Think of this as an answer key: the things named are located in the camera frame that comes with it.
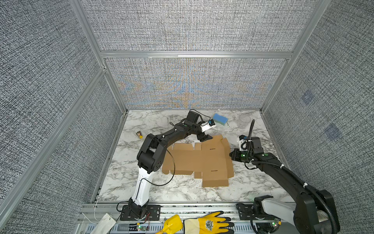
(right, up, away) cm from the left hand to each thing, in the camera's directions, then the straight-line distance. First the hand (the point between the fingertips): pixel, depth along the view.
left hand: (209, 131), depth 94 cm
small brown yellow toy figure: (-49, -2, +10) cm, 50 cm away
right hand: (+11, -12, -7) cm, 18 cm away
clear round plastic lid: (+27, +9, +12) cm, 31 cm away
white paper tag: (-54, -43, -25) cm, 73 cm away
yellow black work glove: (-3, -42, -25) cm, 49 cm away
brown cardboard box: (0, -18, -3) cm, 18 cm away
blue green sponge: (+11, +9, +18) cm, 23 cm away
